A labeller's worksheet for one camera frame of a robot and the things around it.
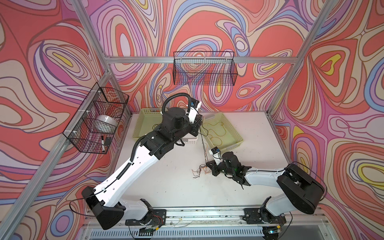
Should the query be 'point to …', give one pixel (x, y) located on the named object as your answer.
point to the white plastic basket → (190, 139)
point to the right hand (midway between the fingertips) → (208, 166)
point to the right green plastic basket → (220, 132)
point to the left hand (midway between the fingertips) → (201, 114)
